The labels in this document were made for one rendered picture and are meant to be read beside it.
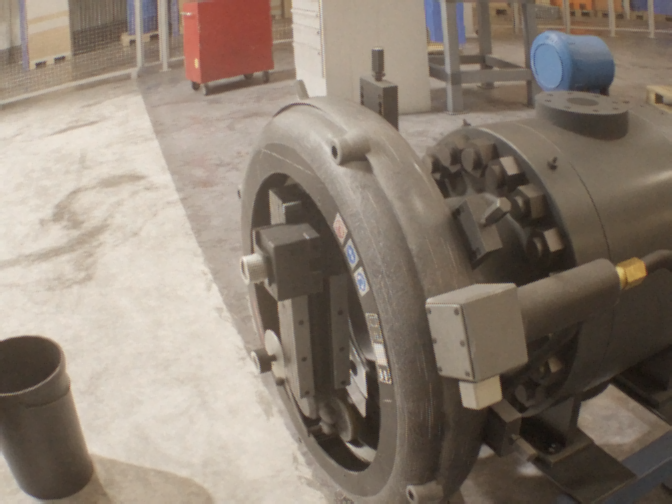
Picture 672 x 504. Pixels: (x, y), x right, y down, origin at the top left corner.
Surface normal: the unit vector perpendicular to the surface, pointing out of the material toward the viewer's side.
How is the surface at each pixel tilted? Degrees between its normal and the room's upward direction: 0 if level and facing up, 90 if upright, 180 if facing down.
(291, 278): 94
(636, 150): 29
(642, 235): 63
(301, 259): 94
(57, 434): 93
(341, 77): 90
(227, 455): 0
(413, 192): 39
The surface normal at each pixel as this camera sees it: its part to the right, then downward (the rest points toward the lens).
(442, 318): -0.90, 0.22
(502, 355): 0.38, -0.06
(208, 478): -0.05, -0.92
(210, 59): 0.50, 0.31
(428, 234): 0.28, -0.37
